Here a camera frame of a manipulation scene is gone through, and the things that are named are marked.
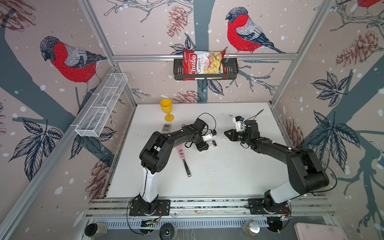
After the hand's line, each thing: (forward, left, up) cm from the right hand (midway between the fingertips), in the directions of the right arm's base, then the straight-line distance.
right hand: (224, 134), depth 91 cm
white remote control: (-2, +7, -8) cm, 11 cm away
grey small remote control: (+9, +39, -6) cm, 41 cm away
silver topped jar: (-46, -8, +1) cm, 47 cm away
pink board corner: (-45, -36, -10) cm, 59 cm away
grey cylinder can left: (-50, +57, +1) cm, 75 cm away
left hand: (-3, +12, -7) cm, 14 cm away
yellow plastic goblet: (+20, +39, +6) cm, 44 cm away
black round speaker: (-49, +26, +2) cm, 56 cm away
